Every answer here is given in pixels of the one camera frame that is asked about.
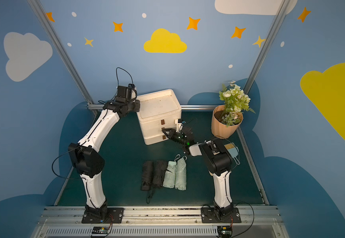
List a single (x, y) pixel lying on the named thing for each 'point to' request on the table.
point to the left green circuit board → (100, 230)
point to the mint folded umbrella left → (170, 174)
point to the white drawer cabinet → (158, 110)
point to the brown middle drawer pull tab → (162, 128)
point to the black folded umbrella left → (147, 177)
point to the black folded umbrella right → (159, 170)
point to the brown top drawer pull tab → (162, 122)
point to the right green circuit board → (224, 231)
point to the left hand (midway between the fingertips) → (136, 101)
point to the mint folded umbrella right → (181, 177)
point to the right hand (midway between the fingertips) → (163, 129)
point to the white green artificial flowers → (235, 102)
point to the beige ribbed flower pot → (219, 130)
